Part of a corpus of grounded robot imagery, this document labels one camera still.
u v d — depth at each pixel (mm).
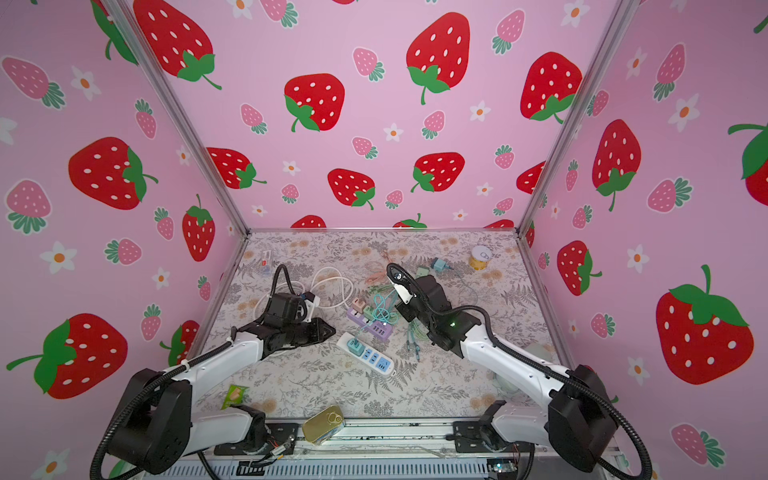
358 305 910
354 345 829
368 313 898
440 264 1076
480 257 1070
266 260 1108
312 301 821
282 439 732
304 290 923
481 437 665
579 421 403
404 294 695
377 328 904
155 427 411
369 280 1031
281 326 684
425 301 574
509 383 491
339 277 1072
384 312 764
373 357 856
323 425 727
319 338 764
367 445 733
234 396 797
